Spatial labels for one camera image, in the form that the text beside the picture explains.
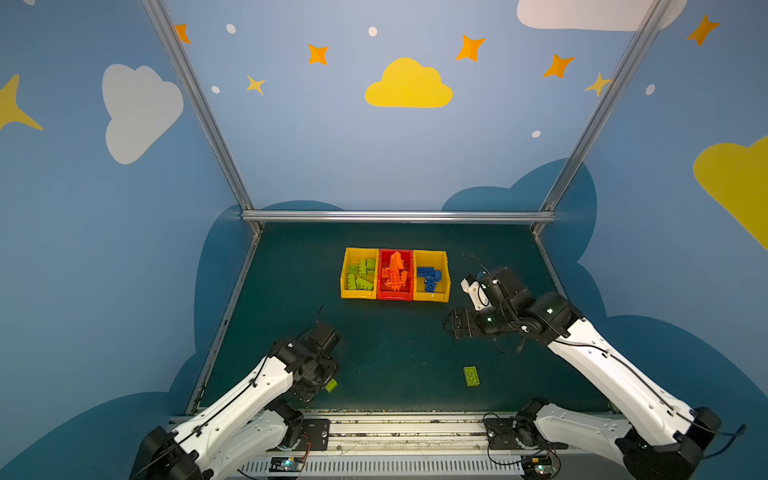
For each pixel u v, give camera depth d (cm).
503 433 75
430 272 106
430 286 102
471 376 84
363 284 101
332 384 81
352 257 107
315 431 75
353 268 107
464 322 63
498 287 54
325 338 63
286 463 71
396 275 101
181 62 76
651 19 70
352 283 101
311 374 63
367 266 105
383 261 103
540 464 72
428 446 73
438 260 102
